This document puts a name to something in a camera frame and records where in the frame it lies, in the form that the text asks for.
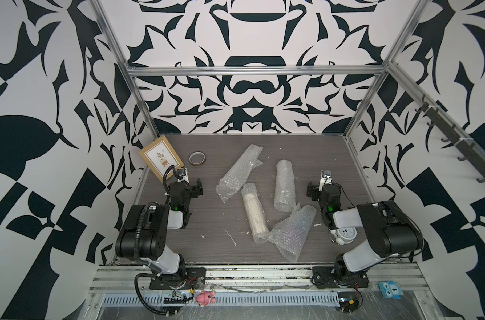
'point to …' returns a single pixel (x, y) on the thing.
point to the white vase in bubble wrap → (256, 212)
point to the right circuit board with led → (348, 301)
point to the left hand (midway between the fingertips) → (185, 177)
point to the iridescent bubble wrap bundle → (290, 234)
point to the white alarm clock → (343, 235)
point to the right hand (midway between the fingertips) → (322, 180)
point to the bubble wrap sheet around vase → (284, 198)
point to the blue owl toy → (390, 289)
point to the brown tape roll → (197, 158)
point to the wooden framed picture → (159, 155)
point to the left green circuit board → (179, 300)
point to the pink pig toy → (204, 297)
